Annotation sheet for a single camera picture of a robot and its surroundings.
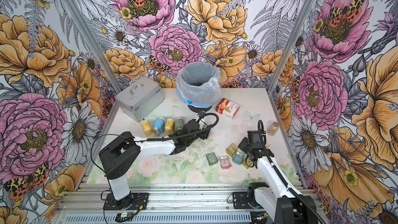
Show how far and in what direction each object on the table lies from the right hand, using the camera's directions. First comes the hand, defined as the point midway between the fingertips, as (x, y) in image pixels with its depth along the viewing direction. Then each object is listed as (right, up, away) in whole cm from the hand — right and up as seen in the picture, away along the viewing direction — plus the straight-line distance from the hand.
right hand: (245, 148), depth 87 cm
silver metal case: (-63, +28, +11) cm, 70 cm away
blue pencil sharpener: (-49, +11, +5) cm, 51 cm away
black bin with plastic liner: (-26, +35, 0) cm, 44 cm away
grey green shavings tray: (-18, -6, 0) cm, 19 cm away
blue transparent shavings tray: (-4, -6, +1) cm, 7 cm away
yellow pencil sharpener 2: (-43, +11, +6) cm, 45 cm away
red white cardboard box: (-7, +22, +18) cm, 29 cm away
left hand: (-22, +12, +2) cm, 25 cm away
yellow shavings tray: (+1, -8, -1) cm, 8 cm away
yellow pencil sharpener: (-56, +10, +4) cm, 57 cm away
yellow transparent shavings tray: (-7, -2, +4) cm, 8 cm away
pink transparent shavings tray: (-11, -8, -1) cm, 14 cm away
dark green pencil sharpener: (-38, +12, +7) cm, 40 cm away
